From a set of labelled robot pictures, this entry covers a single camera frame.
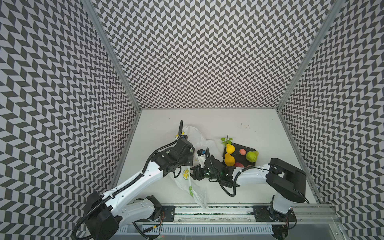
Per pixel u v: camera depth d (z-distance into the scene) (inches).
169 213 28.4
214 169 24.5
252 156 34.3
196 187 31.6
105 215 14.5
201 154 28.8
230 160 33.3
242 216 28.7
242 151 35.9
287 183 17.8
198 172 27.8
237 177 22.8
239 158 34.9
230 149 35.8
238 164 34.1
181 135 25.6
